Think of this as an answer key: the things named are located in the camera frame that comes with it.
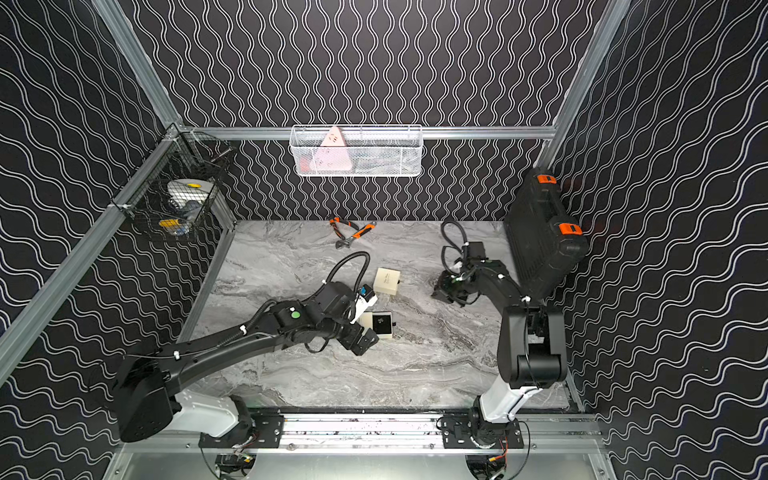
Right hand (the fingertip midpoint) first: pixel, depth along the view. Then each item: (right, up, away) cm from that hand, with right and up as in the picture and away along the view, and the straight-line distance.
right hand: (433, 293), depth 91 cm
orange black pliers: (-34, +26, +30) cm, 52 cm away
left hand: (-19, -6, -14) cm, 25 cm away
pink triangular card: (-30, +42, -3) cm, 51 cm away
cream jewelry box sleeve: (-15, +3, +9) cm, 17 cm away
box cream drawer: (-15, -10, +1) cm, 18 cm away
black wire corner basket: (-71, +30, -12) cm, 78 cm away
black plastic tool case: (+32, +15, -5) cm, 35 cm away
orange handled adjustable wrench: (-30, +16, +22) cm, 41 cm away
